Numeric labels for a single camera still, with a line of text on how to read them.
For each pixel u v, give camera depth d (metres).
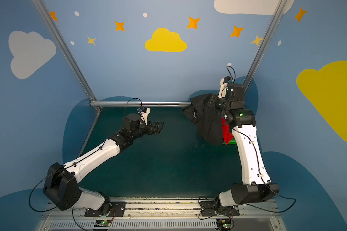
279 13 0.72
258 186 0.39
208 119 0.76
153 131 0.72
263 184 0.39
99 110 1.23
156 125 0.72
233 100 0.49
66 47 0.84
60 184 0.41
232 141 0.91
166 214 0.73
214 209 0.74
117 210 0.74
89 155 0.49
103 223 0.71
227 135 0.88
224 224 0.71
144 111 0.70
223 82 0.60
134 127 0.62
